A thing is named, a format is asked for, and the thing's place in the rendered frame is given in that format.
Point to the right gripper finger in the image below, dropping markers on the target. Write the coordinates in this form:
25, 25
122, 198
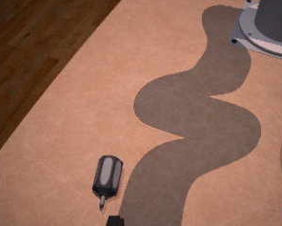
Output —
115, 221

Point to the black screwdriver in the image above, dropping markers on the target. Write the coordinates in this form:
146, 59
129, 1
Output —
107, 177

